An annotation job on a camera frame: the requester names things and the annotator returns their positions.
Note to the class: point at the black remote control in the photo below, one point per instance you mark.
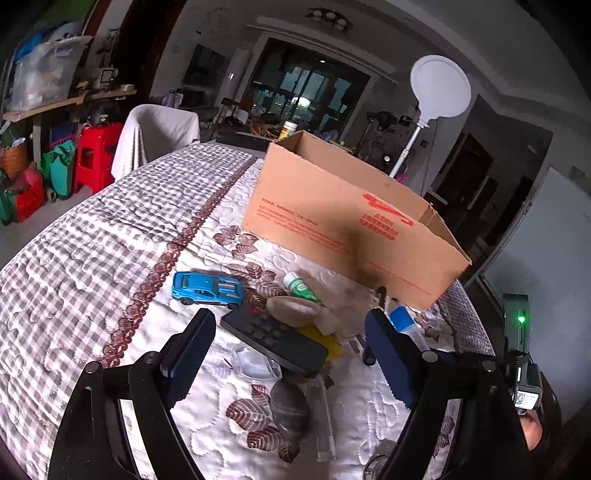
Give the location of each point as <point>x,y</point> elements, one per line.
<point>277,341</point>

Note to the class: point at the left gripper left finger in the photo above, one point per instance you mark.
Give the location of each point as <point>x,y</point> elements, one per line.
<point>92,441</point>

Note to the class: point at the green white tube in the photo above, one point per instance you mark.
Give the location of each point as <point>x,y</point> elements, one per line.
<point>299,288</point>

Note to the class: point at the wall television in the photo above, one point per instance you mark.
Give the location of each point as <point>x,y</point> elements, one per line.
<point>203,67</point>

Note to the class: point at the yellow sponge pad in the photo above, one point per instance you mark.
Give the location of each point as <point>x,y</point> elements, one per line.
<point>328,341</point>

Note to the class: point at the red plastic stool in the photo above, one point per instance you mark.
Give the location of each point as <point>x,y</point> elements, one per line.
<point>94,156</point>

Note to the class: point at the white covered chair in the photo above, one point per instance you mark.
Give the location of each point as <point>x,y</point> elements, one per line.
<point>149,132</point>

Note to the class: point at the brown cardboard box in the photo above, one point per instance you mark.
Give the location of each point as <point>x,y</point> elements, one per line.
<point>332,208</point>

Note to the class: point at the beige seashell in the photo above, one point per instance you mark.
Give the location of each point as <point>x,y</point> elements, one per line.
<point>293,311</point>

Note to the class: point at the clear round dish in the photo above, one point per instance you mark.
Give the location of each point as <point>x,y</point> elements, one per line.
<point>254,366</point>

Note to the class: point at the clear plastic tube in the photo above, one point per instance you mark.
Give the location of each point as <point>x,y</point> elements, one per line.
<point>321,421</point>

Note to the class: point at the blue cap bottle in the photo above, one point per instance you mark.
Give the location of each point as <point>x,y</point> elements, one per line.
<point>404,324</point>

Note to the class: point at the white round floor lamp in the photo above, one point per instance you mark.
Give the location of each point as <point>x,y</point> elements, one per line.
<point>442,89</point>

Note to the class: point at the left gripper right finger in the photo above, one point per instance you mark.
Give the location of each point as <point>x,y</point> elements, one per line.
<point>487,441</point>

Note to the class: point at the blue toy car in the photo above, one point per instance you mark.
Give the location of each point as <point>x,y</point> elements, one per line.
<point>198,288</point>

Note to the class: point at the green bag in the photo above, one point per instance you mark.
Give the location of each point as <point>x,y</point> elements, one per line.
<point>57,166</point>

